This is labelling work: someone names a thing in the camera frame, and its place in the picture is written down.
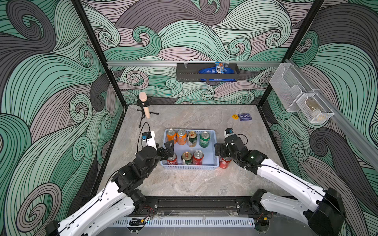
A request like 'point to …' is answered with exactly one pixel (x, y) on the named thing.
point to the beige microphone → (143, 98)
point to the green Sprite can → (204, 137)
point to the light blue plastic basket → (210, 159)
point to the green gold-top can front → (186, 158)
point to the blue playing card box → (244, 116)
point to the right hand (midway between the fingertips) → (224, 145)
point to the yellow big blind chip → (235, 116)
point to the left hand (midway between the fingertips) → (167, 141)
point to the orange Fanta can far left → (172, 134)
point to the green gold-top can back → (192, 138)
